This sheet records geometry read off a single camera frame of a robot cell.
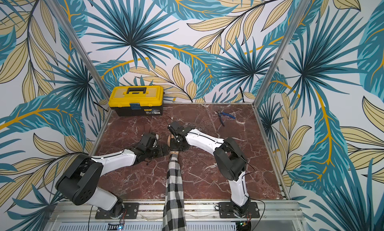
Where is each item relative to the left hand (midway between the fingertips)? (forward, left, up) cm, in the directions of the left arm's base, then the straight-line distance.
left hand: (165, 152), depth 91 cm
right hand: (+2, -5, +3) cm, 6 cm away
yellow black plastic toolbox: (+32, +18, +13) cm, 38 cm away
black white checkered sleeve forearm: (-33, -9, +4) cm, 35 cm away
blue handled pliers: (+33, -37, -2) cm, 50 cm away
